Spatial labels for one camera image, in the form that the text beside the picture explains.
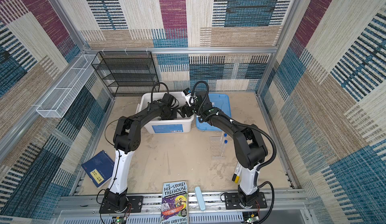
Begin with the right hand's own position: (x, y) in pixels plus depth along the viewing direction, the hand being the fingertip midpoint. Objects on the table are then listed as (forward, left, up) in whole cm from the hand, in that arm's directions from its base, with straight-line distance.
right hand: (182, 107), depth 89 cm
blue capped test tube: (-22, -23, -3) cm, 32 cm away
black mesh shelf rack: (+32, +40, +1) cm, 51 cm away
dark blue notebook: (-28, +47, -18) cm, 57 cm away
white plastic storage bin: (-8, +14, -7) cm, 17 cm away
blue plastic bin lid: (+19, -28, -18) cm, 38 cm away
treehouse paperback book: (-48, +4, -15) cm, 51 cm away
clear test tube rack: (-18, -21, -17) cm, 32 cm away
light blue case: (-44, -9, -16) cm, 48 cm away
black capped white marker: (-32, -28, -17) cm, 46 cm away
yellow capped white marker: (-33, -30, -17) cm, 47 cm away
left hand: (+6, +6, -16) cm, 18 cm away
